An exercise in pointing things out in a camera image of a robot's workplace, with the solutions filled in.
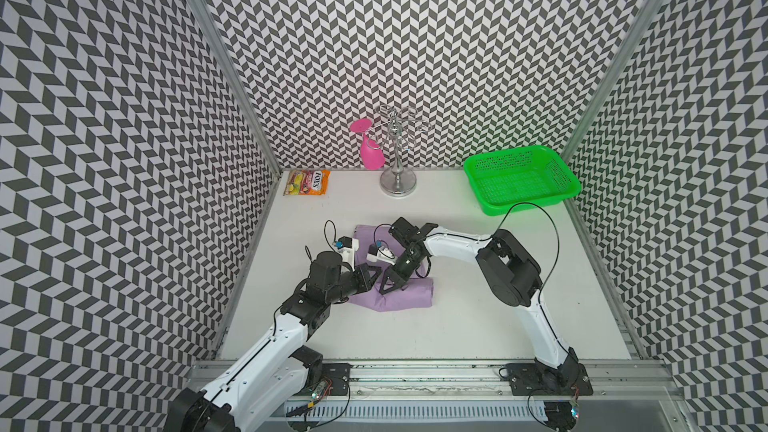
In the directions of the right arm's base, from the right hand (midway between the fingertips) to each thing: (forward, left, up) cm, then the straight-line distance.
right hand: (386, 290), depth 87 cm
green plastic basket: (+46, -58, 0) cm, 74 cm away
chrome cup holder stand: (+42, -4, +27) cm, 50 cm away
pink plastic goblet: (+43, +6, +15) cm, 46 cm away
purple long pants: (-3, -9, +6) cm, 11 cm away
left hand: (+1, +1, +11) cm, 11 cm away
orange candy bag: (+41, +31, +3) cm, 52 cm away
